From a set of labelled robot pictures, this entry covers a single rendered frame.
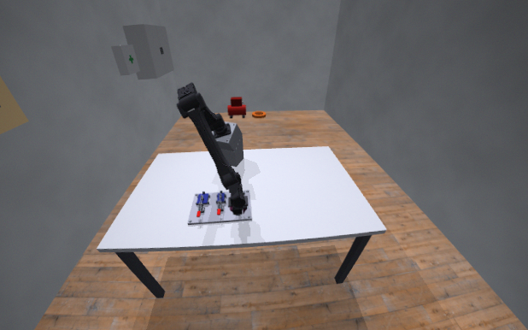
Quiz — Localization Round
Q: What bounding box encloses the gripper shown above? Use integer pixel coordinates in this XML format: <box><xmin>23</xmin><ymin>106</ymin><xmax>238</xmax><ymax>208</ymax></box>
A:
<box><xmin>228</xmin><ymin>196</ymin><xmax>248</xmax><ymax>213</ymax></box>

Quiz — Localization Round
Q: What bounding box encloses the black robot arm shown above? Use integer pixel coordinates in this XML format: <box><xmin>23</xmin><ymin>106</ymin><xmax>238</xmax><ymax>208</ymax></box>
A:
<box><xmin>177</xmin><ymin>82</ymin><xmax>245</xmax><ymax>216</ymax></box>

